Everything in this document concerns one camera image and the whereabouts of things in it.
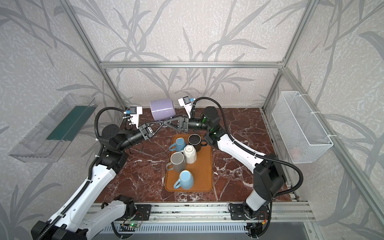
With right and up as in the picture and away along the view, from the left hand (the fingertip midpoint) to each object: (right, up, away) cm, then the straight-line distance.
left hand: (165, 121), depth 61 cm
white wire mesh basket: (+57, -6, 0) cm, 57 cm away
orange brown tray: (+15, -29, +27) cm, 42 cm away
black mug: (+11, -11, +30) cm, 34 cm away
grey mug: (+2, -22, +18) cm, 28 cm away
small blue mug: (+1, -15, +28) cm, 31 cm away
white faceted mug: (+8, -19, +22) cm, 30 cm away
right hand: (+1, +1, +1) cm, 2 cm away
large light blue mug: (+7, -30, +14) cm, 34 cm away
